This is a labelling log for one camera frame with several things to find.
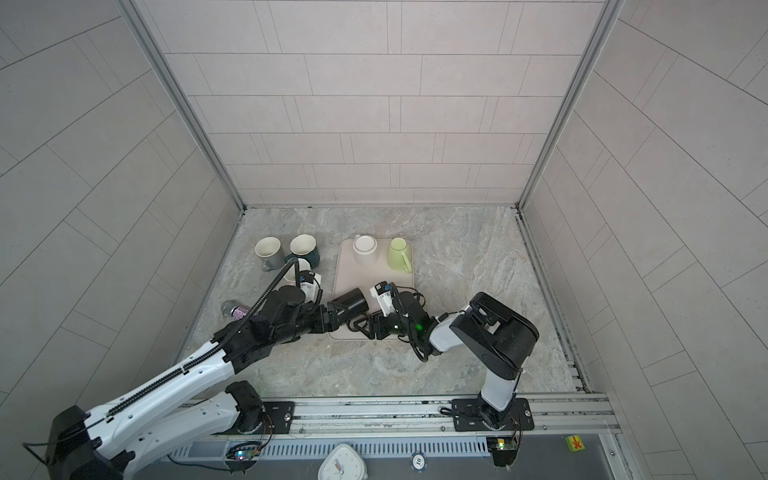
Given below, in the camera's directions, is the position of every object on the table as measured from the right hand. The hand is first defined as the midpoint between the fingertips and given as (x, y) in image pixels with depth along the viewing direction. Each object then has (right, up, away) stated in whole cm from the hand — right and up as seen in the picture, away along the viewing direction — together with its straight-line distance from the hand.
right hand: (361, 326), depth 84 cm
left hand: (-2, +7, -9) cm, 12 cm away
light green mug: (+11, +19, +10) cm, 24 cm away
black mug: (-3, +6, -1) cm, 7 cm away
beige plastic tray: (-5, +13, +13) cm, 19 cm away
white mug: (0, +21, +11) cm, 24 cm away
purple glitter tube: (-38, +5, +1) cm, 38 cm away
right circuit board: (+35, -23, -16) cm, 45 cm away
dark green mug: (-20, +22, +12) cm, 32 cm away
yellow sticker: (+50, -21, -17) cm, 57 cm away
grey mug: (-29, +20, +7) cm, 36 cm away
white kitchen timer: (-1, -23, -21) cm, 31 cm away
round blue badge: (+15, -24, -18) cm, 34 cm away
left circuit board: (-23, -21, -20) cm, 37 cm away
